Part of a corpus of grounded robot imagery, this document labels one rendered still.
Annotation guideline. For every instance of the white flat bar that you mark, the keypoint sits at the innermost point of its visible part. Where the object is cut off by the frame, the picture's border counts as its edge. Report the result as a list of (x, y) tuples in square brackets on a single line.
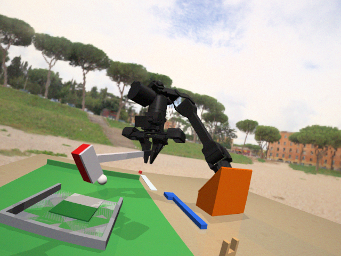
[(148, 182)]

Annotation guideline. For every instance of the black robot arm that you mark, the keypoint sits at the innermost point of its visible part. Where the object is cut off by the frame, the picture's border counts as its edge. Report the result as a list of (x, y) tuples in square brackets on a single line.
[(158, 97)]

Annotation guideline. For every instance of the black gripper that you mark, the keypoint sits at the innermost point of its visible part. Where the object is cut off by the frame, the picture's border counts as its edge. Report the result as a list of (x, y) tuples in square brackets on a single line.
[(159, 138)]

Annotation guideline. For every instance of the grey putter with red face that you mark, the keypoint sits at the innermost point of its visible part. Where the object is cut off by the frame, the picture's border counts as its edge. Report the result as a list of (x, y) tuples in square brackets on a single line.
[(88, 162)]

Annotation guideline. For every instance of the white golf ball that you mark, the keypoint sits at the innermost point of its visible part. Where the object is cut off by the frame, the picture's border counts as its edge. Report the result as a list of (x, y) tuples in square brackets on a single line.
[(102, 180)]

